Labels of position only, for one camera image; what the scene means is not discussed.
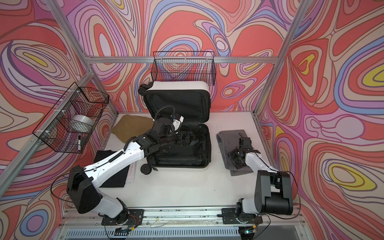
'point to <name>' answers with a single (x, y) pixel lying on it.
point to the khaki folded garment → (128, 127)
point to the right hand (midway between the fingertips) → (231, 161)
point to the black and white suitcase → (192, 100)
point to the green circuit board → (122, 230)
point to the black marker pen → (79, 143)
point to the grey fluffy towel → (228, 140)
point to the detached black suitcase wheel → (146, 169)
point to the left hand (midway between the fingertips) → (191, 134)
